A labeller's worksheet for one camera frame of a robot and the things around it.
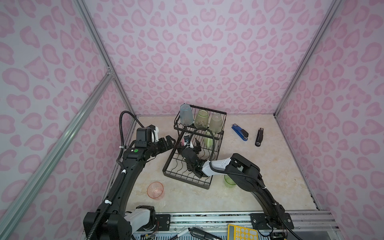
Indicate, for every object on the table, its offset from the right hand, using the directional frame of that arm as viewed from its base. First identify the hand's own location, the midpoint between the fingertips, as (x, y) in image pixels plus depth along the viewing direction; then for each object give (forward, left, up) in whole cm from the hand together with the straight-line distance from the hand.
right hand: (187, 138), depth 93 cm
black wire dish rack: (-15, +7, -8) cm, 18 cm away
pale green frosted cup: (+2, -17, +11) cm, 20 cm away
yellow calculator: (-47, -25, -9) cm, 54 cm away
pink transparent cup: (-29, +17, -10) cm, 35 cm away
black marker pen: (-48, -11, -5) cm, 50 cm away
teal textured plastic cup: (+8, 0, +13) cm, 15 cm away
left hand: (-10, +8, +11) cm, 17 cm away
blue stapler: (+12, -37, -9) cm, 40 cm away
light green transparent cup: (+1, -9, +17) cm, 19 cm away
